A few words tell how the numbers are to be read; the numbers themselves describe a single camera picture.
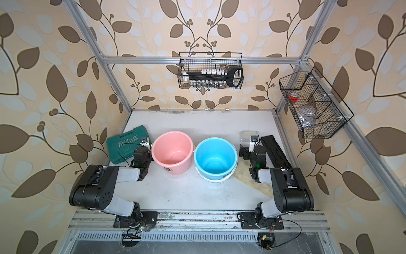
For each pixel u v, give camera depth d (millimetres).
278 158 940
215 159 937
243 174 886
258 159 720
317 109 721
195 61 912
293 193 444
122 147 958
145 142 825
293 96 806
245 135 1029
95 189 453
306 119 716
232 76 840
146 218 752
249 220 736
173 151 954
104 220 755
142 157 728
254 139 806
